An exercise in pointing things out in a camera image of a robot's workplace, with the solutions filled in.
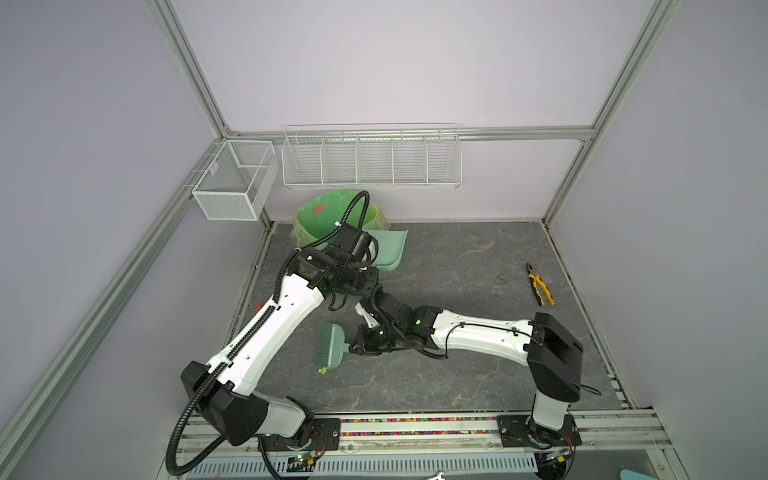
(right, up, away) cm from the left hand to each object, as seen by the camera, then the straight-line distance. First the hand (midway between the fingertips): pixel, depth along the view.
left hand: (372, 289), depth 73 cm
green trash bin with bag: (-19, +22, +21) cm, 35 cm away
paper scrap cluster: (-15, -24, +10) cm, 30 cm away
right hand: (-7, -17, +2) cm, 18 cm away
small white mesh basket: (-50, +34, +31) cm, 68 cm away
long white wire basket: (-2, +41, +25) cm, 48 cm away
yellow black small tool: (+55, -3, +27) cm, 61 cm away
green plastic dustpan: (+4, +10, +6) cm, 13 cm away
